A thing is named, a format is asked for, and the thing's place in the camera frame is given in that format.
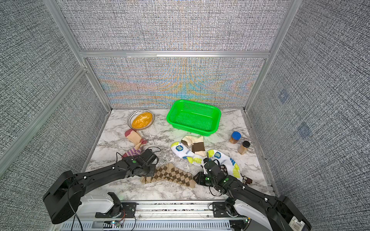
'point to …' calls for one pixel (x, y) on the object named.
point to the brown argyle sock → (170, 172)
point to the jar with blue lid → (235, 136)
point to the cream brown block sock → (196, 144)
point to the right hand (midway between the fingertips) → (193, 175)
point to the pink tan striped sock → (135, 137)
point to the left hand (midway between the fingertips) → (155, 170)
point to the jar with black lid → (243, 148)
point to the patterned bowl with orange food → (140, 119)
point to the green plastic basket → (198, 118)
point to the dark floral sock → (245, 180)
